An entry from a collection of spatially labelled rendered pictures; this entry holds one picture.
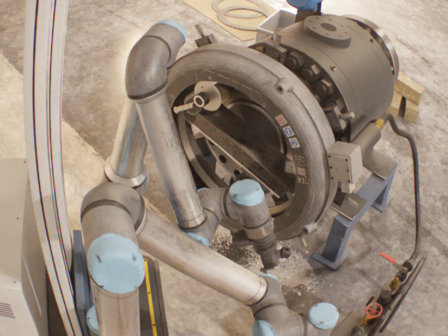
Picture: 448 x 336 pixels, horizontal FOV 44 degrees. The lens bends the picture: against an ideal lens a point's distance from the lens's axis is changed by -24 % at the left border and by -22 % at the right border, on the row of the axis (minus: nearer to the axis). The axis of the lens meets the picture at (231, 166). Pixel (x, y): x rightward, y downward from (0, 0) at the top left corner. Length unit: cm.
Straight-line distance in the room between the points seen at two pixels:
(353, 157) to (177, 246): 89
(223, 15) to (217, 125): 223
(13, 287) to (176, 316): 115
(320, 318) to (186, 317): 110
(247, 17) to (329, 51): 201
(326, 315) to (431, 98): 285
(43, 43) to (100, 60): 279
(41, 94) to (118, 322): 53
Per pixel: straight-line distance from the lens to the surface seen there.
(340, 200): 239
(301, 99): 217
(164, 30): 180
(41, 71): 128
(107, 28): 439
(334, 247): 286
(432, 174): 361
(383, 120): 245
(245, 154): 233
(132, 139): 202
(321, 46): 259
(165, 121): 178
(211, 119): 238
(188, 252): 146
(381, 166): 308
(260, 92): 219
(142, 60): 171
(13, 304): 176
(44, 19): 121
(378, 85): 276
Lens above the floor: 217
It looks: 41 degrees down
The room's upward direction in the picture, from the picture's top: 8 degrees clockwise
